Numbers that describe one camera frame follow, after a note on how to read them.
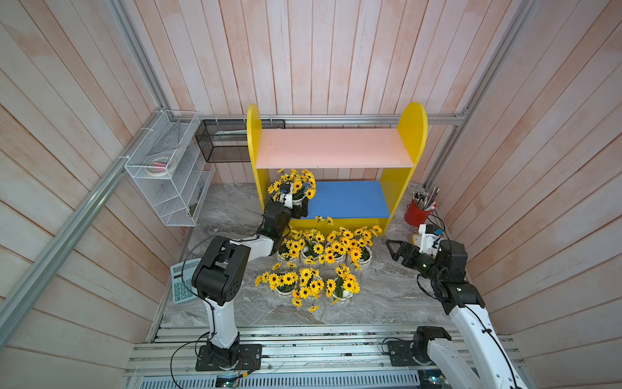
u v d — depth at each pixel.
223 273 0.51
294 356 0.75
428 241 0.69
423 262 0.66
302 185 0.84
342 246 0.82
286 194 0.78
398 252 0.69
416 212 0.99
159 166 0.74
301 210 0.86
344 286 0.72
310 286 0.73
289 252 0.83
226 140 0.90
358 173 1.18
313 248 0.84
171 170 0.72
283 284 0.75
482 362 0.44
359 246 0.83
